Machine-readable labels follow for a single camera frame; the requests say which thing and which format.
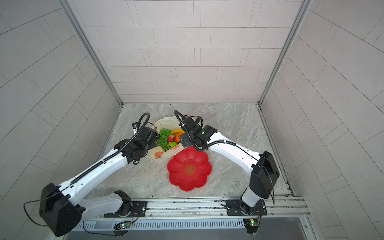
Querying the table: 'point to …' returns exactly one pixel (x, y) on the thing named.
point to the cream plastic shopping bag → (171, 123)
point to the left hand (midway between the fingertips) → (151, 139)
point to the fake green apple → (172, 144)
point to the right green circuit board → (253, 223)
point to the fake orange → (177, 139)
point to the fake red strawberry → (171, 138)
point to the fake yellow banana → (177, 131)
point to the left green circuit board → (122, 225)
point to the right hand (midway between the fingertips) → (187, 137)
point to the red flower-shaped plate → (189, 169)
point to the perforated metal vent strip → (109, 225)
